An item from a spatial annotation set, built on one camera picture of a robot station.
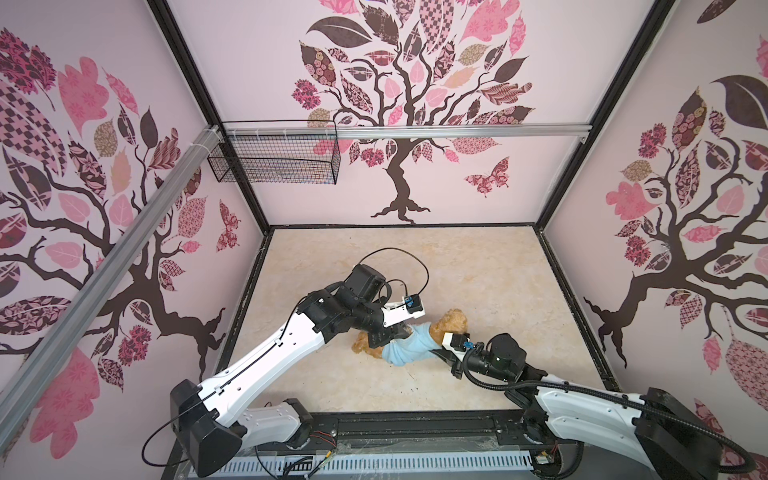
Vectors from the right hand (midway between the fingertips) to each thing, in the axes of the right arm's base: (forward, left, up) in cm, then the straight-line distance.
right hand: (430, 339), depth 75 cm
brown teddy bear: (+1, -4, +8) cm, 9 cm away
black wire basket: (+78, +56, +3) cm, 96 cm away
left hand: (0, +8, +6) cm, 10 cm away
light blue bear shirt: (-3, +4, +4) cm, 6 cm away
